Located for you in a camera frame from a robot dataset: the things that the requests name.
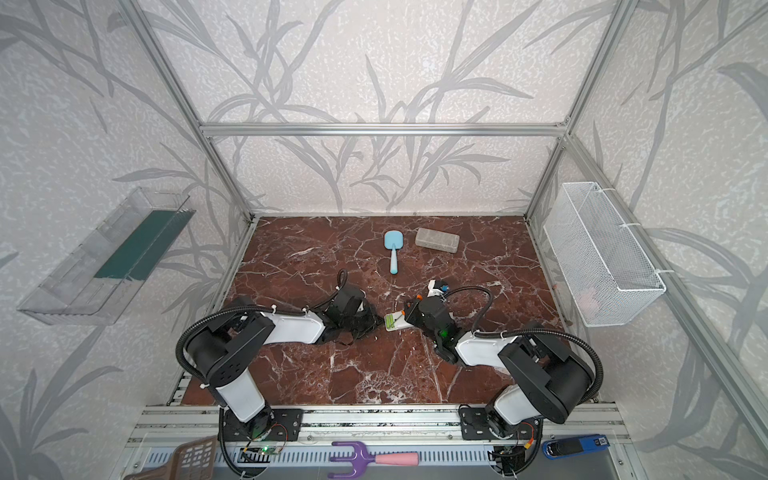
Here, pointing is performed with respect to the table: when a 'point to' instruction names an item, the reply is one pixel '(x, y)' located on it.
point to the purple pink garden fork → (362, 458)
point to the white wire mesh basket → (607, 272)
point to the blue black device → (562, 447)
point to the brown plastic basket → (192, 460)
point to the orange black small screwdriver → (419, 296)
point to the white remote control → (396, 320)
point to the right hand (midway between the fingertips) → (405, 294)
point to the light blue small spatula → (393, 240)
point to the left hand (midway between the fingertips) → (391, 312)
